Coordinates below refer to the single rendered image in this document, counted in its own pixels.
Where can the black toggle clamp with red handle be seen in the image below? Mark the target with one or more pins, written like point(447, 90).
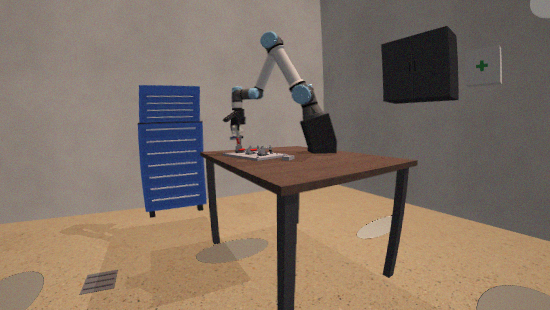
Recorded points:
point(261, 151)

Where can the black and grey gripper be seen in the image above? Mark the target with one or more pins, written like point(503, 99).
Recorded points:
point(236, 128)

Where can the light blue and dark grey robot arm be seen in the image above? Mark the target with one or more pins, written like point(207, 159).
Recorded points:
point(300, 93)

